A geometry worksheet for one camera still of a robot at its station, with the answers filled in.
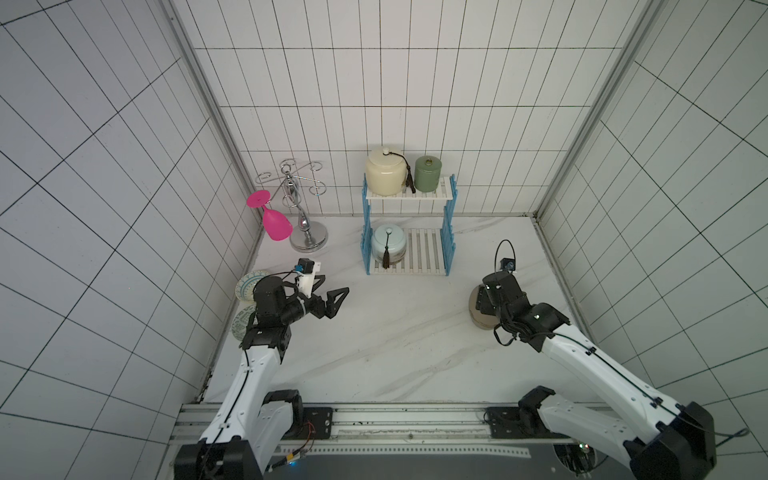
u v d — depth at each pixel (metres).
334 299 0.70
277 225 0.95
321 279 0.80
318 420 0.73
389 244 0.95
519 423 0.66
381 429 0.73
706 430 0.39
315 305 0.69
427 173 0.85
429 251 1.06
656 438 0.39
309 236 1.12
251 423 0.44
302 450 0.68
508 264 0.69
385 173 0.83
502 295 0.60
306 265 0.67
